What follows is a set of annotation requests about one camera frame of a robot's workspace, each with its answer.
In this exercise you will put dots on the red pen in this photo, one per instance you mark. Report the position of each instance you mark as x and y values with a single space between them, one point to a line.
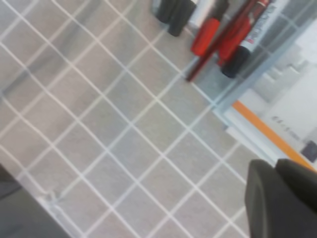
240 29

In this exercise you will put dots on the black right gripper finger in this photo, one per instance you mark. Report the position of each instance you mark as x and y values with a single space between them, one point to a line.
281 200

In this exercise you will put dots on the rightmost black cap marker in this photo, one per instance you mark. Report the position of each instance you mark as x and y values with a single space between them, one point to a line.
250 41

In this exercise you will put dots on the white marker pen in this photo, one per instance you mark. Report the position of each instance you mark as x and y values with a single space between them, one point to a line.
203 8

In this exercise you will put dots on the grey checkered tablecloth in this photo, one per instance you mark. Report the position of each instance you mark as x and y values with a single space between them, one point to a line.
99 124

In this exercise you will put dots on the leftmost black cap marker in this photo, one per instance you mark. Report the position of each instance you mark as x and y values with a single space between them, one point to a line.
165 10

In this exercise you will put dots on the papers under ROS book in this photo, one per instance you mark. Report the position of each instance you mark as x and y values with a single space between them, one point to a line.
295 13

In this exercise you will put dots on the dark red pencil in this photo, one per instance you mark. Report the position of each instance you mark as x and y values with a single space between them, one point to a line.
215 44

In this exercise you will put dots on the white orange ROS book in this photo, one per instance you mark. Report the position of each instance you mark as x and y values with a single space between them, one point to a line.
274 112

